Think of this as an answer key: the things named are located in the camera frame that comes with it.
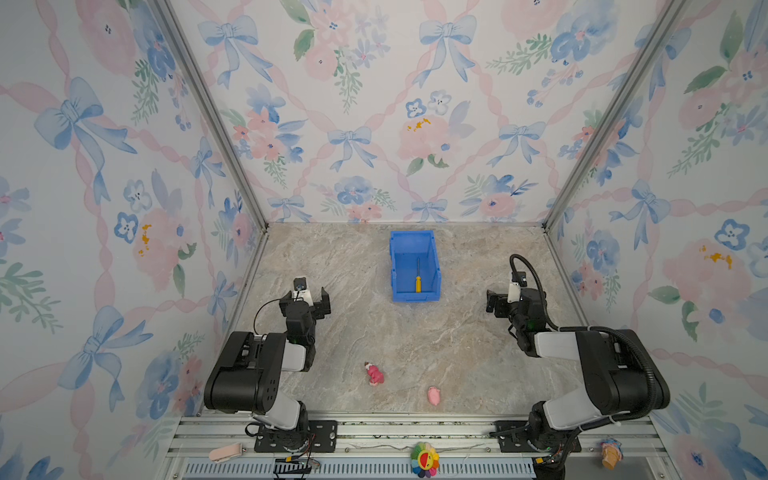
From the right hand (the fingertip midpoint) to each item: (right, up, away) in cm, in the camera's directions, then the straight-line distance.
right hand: (504, 289), depth 95 cm
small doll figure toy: (+15, -35, -25) cm, 46 cm away
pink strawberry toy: (-41, -22, -14) cm, 48 cm away
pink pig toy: (-25, -26, -16) cm, 39 cm away
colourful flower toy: (-28, -37, -25) cm, 53 cm away
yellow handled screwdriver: (-27, +2, +7) cm, 28 cm away
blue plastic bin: (-29, +13, +22) cm, 38 cm away
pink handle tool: (-75, -35, -26) cm, 87 cm away
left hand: (-62, +1, -4) cm, 62 cm away
